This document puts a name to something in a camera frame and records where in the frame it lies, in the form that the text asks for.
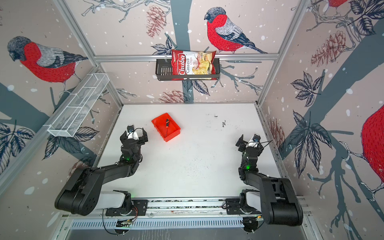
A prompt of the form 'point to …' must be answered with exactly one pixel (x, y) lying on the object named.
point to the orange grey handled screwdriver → (167, 123)
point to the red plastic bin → (167, 133)
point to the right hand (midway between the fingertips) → (249, 139)
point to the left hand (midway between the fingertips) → (133, 129)
